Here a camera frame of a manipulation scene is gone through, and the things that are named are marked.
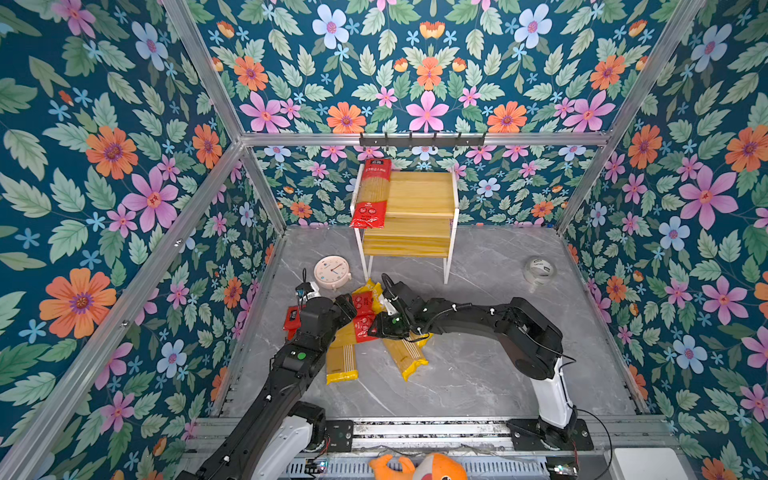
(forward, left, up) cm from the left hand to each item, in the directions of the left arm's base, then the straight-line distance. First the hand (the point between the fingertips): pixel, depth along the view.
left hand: (348, 294), depth 79 cm
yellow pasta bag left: (-12, -15, -16) cm, 25 cm away
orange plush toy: (-38, -19, -10) cm, 44 cm away
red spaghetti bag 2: (+15, -7, +16) cm, 23 cm away
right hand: (-5, -5, -13) cm, 15 cm away
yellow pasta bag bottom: (-10, +4, -18) cm, 21 cm away
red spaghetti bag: (0, -3, -12) cm, 13 cm away
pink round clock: (+20, +9, -17) cm, 28 cm away
